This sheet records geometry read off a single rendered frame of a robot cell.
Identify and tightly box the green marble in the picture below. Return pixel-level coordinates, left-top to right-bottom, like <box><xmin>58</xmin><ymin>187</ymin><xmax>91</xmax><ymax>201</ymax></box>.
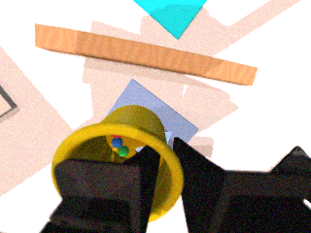
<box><xmin>118</xmin><ymin>146</ymin><xmax>129</xmax><ymax>157</ymax></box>

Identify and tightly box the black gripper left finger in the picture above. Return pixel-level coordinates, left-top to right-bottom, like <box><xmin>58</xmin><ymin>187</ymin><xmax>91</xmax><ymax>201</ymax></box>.
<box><xmin>53</xmin><ymin>145</ymin><xmax>160</xmax><ymax>233</ymax></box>

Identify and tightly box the blue marble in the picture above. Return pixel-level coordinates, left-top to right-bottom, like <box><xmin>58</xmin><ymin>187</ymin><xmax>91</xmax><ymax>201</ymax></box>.
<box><xmin>111</xmin><ymin>138</ymin><xmax>122</xmax><ymax>149</ymax></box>

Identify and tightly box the orange flat bar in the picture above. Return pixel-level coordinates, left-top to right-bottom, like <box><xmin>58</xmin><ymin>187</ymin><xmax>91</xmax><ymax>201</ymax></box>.
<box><xmin>34</xmin><ymin>23</ymin><xmax>258</xmax><ymax>85</ymax></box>

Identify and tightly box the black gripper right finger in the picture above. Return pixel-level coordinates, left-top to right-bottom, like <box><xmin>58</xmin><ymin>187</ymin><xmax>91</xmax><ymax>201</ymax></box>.
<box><xmin>173</xmin><ymin>137</ymin><xmax>311</xmax><ymax>233</ymax></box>

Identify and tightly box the yellow cup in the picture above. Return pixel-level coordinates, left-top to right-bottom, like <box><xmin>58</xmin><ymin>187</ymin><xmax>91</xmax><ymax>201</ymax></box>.
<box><xmin>51</xmin><ymin>105</ymin><xmax>184</xmax><ymax>222</ymax></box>

